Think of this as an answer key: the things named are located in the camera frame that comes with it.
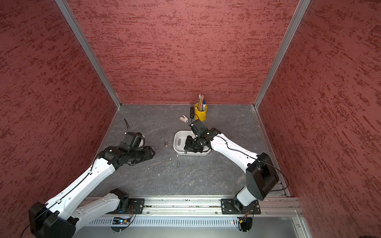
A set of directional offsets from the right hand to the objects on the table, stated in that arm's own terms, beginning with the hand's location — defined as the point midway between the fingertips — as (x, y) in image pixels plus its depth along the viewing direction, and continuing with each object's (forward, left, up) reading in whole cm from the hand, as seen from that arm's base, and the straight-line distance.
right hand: (184, 151), depth 80 cm
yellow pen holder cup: (+33, -10, -4) cm, 35 cm away
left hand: (-3, +19, 0) cm, 19 cm away
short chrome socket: (+12, +14, -12) cm, 22 cm away
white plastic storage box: (+16, +4, -10) cm, 19 cm away
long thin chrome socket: (-2, +5, -13) cm, 14 cm away
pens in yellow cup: (+38, -11, 0) cm, 40 cm away
